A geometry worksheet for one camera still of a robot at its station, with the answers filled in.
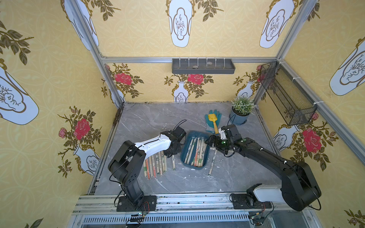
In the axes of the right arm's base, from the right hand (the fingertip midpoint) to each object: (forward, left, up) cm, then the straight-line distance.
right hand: (209, 146), depth 86 cm
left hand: (-1, +20, -7) cm, 21 cm away
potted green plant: (+26, -23, +6) cm, 36 cm away
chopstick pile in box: (-3, +8, -8) cm, 11 cm away
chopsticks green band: (-9, +21, -6) cm, 24 cm away
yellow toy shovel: (+28, -6, -8) cm, 30 cm away
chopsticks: (-7, -2, -8) cm, 11 cm away
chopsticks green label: (-10, +27, -9) cm, 30 cm away
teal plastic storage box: (-2, +14, +9) cm, 16 cm away
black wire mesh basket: (+20, -49, +16) cm, 55 cm away
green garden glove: (+21, -3, -9) cm, 23 cm away
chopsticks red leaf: (-17, +35, -7) cm, 40 cm away
